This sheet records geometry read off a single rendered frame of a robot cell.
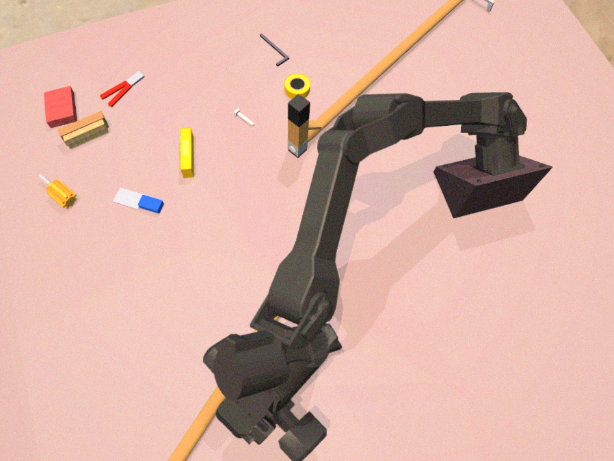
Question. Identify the tan scrub brush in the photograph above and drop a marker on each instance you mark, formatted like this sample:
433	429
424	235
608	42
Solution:
84	130

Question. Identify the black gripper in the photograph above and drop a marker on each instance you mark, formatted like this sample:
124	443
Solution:
302	436

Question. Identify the yellow screwdriver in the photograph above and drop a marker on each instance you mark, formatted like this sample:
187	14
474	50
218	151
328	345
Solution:
60	193

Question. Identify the yellow rectangular block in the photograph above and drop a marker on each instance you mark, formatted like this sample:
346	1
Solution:
187	153

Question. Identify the grey l-shaped bar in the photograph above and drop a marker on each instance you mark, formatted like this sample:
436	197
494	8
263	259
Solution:
286	57

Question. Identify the yellow ring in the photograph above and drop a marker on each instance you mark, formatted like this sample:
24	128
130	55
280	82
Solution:
295	84

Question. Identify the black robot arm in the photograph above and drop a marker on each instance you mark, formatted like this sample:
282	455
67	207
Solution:
305	287

